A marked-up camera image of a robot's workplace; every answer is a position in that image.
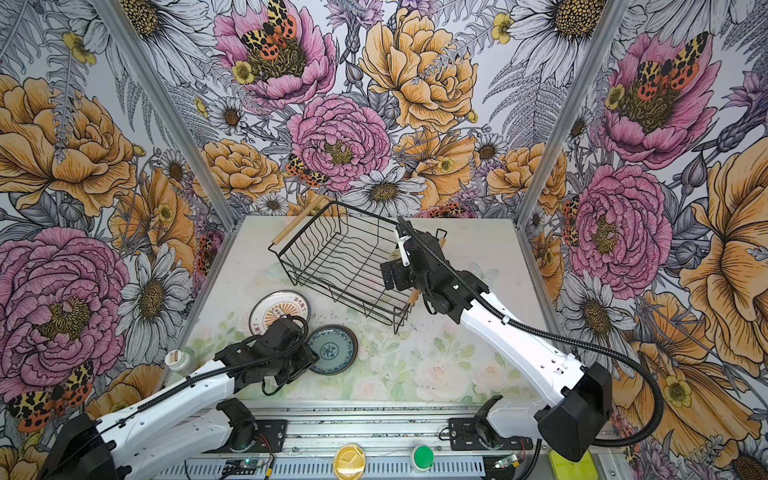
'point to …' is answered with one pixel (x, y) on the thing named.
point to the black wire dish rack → (336, 251)
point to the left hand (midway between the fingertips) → (312, 370)
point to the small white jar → (179, 361)
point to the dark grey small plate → (336, 347)
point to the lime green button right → (567, 469)
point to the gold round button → (349, 462)
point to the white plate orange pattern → (269, 308)
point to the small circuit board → (242, 466)
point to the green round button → (424, 457)
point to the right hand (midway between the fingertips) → (402, 269)
